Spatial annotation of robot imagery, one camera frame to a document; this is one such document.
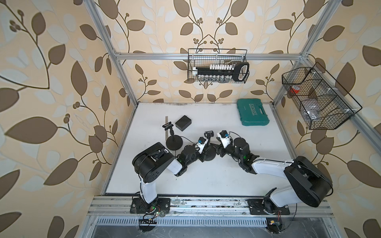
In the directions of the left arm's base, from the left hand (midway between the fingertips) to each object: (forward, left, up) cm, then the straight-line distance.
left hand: (207, 144), depth 89 cm
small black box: (+20, +16, -5) cm, 26 cm away
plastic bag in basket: (+6, -52, +25) cm, 58 cm away
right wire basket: (+7, -56, +28) cm, 63 cm away
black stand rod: (-2, 0, +14) cm, 14 cm away
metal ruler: (+26, +30, -8) cm, 40 cm away
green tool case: (+28, -35, -2) cm, 45 cm away
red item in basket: (+25, -51, +22) cm, 61 cm away
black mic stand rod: (+4, +22, +13) cm, 26 cm away
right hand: (+1, -4, +3) cm, 5 cm away
